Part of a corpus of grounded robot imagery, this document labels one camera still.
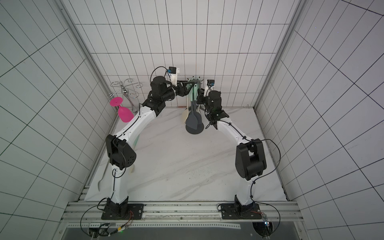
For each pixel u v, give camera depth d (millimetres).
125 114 934
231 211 726
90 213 673
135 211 727
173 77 706
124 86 917
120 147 535
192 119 924
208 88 708
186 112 993
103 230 1071
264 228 678
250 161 488
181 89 699
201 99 761
